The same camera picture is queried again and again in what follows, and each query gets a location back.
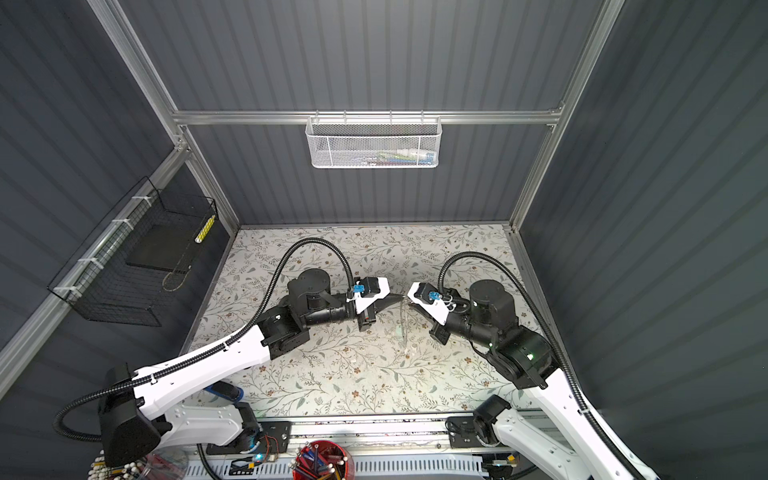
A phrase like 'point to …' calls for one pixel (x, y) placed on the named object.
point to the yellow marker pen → (205, 229)
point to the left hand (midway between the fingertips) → (402, 293)
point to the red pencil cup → (322, 460)
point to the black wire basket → (128, 271)
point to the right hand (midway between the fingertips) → (418, 302)
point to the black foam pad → (167, 247)
